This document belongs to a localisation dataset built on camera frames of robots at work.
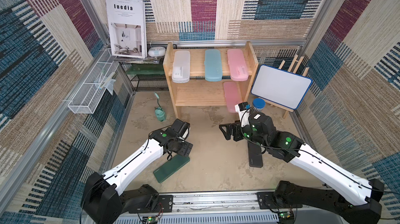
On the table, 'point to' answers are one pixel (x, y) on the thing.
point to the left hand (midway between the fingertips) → (182, 145)
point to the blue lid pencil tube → (259, 104)
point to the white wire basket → (88, 95)
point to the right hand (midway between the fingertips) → (226, 123)
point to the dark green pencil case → (170, 167)
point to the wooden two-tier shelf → (198, 92)
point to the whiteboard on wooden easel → (282, 89)
